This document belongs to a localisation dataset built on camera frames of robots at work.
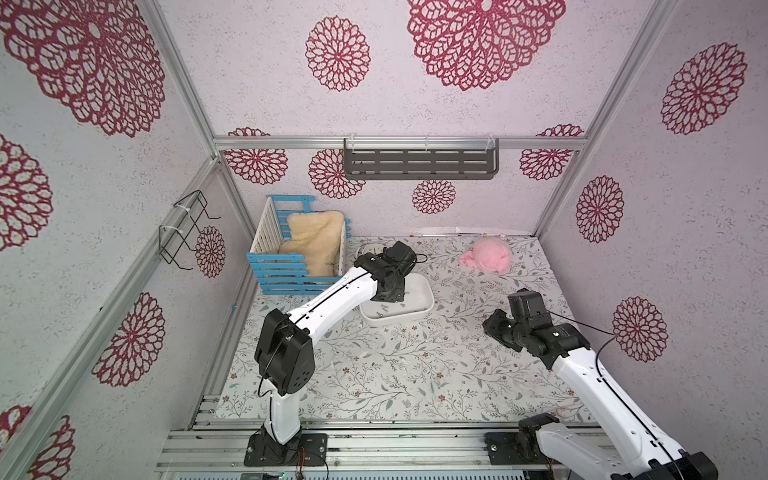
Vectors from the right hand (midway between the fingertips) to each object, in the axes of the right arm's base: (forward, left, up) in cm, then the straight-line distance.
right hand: (489, 328), depth 80 cm
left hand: (+10, +28, +2) cm, 29 cm away
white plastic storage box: (+19, +17, -15) cm, 30 cm away
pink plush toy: (+32, -8, -6) cm, 34 cm away
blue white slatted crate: (+20, +62, -3) cm, 65 cm away
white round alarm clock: (+37, +37, -9) cm, 53 cm away
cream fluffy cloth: (+38, +54, -4) cm, 66 cm away
